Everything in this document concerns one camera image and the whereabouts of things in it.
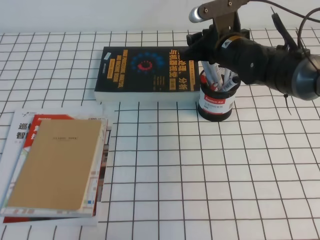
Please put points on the white printed brochure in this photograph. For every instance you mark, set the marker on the white printed brochure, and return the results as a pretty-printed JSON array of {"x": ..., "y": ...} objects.
[{"x": 14, "y": 156}]

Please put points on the colourful map book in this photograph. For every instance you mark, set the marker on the colourful map book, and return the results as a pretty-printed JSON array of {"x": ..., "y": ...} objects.
[{"x": 57, "y": 171}]

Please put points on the white marker dark cap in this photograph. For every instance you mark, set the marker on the white marker dark cap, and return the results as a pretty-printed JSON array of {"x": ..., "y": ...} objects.
[{"x": 233, "y": 82}]

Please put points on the black hardcover textbook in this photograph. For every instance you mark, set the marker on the black hardcover textbook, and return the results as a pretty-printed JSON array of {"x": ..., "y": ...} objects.
[{"x": 146, "y": 73}]

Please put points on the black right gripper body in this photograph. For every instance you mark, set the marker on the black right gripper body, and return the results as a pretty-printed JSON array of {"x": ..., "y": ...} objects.
[{"x": 229, "y": 49}]

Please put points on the white marker black cap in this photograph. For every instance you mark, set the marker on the white marker black cap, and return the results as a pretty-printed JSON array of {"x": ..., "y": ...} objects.
[{"x": 213, "y": 74}]

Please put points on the red cover booklet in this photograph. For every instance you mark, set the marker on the red cover booklet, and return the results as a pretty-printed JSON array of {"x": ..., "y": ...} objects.
[{"x": 35, "y": 124}]

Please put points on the grey marker tall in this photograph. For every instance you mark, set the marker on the grey marker tall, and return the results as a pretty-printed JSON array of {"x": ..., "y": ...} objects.
[{"x": 227, "y": 74}]

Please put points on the red cap pen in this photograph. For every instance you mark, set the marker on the red cap pen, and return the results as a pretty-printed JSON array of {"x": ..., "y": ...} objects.
[{"x": 203, "y": 80}]

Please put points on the black mesh pen holder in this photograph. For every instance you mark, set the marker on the black mesh pen holder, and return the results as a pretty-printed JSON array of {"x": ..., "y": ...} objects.
[{"x": 213, "y": 105}]

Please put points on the tan kraft notebook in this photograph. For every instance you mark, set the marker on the tan kraft notebook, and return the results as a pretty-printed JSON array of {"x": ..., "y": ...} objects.
[{"x": 55, "y": 173}]

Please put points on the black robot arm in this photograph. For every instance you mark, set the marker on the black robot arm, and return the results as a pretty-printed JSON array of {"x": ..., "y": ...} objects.
[{"x": 295, "y": 73}]

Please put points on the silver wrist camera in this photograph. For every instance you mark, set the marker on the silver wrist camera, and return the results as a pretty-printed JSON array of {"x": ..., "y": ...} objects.
[{"x": 223, "y": 13}]

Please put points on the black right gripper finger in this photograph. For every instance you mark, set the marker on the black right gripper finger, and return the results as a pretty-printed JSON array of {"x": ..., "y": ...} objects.
[{"x": 189, "y": 54}]

